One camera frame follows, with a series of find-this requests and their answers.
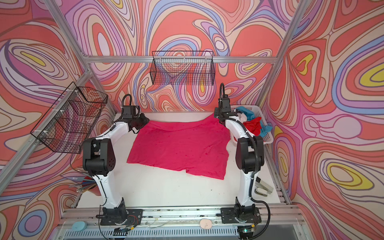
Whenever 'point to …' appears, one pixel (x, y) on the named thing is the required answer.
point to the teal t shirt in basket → (250, 115)
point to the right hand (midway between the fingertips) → (222, 112)
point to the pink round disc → (205, 223)
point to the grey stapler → (262, 188)
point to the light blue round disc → (79, 225)
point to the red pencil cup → (89, 184)
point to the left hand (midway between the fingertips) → (151, 117)
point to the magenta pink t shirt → (201, 146)
